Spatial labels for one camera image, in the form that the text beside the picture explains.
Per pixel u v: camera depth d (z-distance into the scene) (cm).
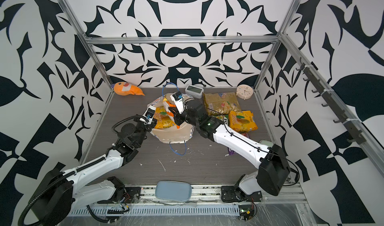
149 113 62
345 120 51
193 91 111
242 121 97
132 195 74
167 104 72
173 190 74
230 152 87
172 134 88
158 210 65
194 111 55
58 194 40
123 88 109
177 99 62
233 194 75
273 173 40
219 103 104
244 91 115
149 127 64
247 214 71
